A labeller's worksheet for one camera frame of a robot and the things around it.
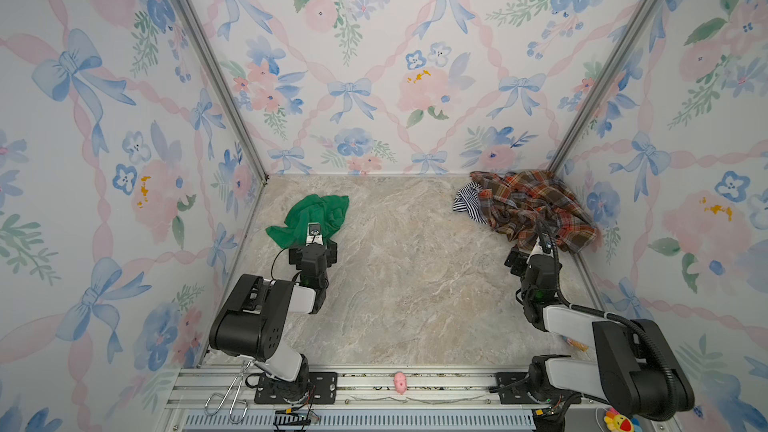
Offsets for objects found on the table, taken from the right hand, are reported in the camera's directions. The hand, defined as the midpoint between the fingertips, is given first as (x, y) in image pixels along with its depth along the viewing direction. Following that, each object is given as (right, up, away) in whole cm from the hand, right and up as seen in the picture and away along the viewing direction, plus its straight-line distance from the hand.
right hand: (532, 249), depth 89 cm
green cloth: (-64, +11, +13) cm, 67 cm away
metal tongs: (-81, -34, -18) cm, 89 cm away
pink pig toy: (-40, -30, -16) cm, 53 cm away
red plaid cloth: (+2, +15, +17) cm, 22 cm away
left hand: (-67, +3, +3) cm, 67 cm away
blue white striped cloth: (-14, +16, +20) cm, 29 cm away
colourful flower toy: (+10, -37, -21) cm, 43 cm away
